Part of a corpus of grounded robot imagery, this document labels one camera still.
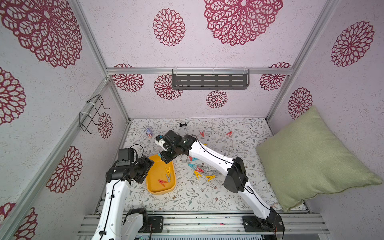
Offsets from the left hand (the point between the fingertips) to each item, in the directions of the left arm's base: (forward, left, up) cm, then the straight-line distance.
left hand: (152, 166), depth 78 cm
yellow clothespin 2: (0, -32, -15) cm, 35 cm away
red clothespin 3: (-3, -3, -15) cm, 15 cm away
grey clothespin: (-1, -7, -14) cm, 16 cm away
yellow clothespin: (+4, -6, -14) cm, 16 cm away
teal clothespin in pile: (+8, -21, -15) cm, 27 cm away
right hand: (+6, -3, -1) cm, 7 cm away
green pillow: (0, -74, +10) cm, 75 cm away
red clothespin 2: (+34, -28, -16) cm, 47 cm away
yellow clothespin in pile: (+3, -23, -15) cm, 28 cm away
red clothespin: (+35, -49, -17) cm, 62 cm away
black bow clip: (+43, -13, -16) cm, 47 cm away
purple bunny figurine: (+32, +10, -13) cm, 36 cm away
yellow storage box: (-1, -3, -13) cm, 14 cm away
